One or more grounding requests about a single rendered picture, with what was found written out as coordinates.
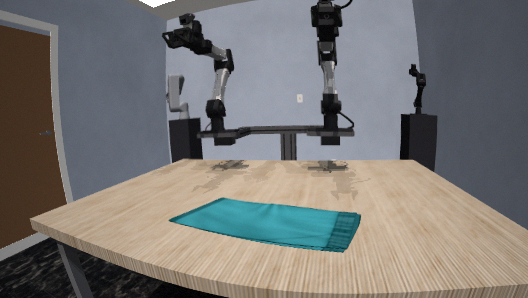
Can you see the teal cloth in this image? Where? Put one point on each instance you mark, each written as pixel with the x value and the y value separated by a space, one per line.
pixel 277 224

